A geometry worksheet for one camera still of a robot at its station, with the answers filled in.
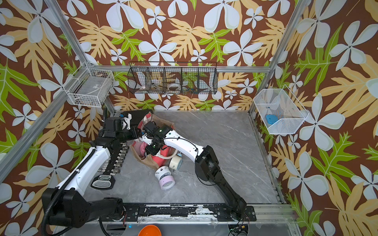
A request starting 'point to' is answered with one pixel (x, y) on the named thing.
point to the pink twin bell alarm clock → (142, 148)
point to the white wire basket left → (89, 86)
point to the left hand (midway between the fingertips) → (140, 127)
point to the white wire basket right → (280, 110)
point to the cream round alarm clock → (175, 162)
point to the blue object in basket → (271, 118)
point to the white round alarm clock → (162, 171)
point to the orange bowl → (149, 230)
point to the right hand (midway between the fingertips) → (150, 150)
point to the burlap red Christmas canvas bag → (163, 158)
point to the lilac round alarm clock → (167, 182)
